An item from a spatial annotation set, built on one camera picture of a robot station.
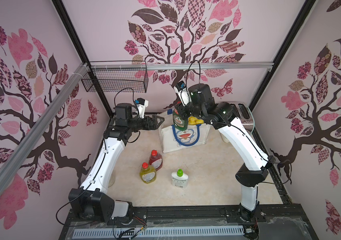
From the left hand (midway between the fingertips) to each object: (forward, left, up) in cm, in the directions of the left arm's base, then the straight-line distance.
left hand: (157, 122), depth 73 cm
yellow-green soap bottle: (-19, +6, -19) cm, 28 cm away
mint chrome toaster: (+19, -56, -14) cm, 61 cm away
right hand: (+3, -11, +11) cm, 16 cm away
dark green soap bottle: (0, -12, -1) cm, 12 cm away
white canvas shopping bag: (+4, -8, -21) cm, 23 cm away
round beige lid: (-19, +27, -29) cm, 44 cm away
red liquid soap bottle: (-12, +2, -19) cm, 23 cm away
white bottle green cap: (-22, -11, -19) cm, 31 cm away
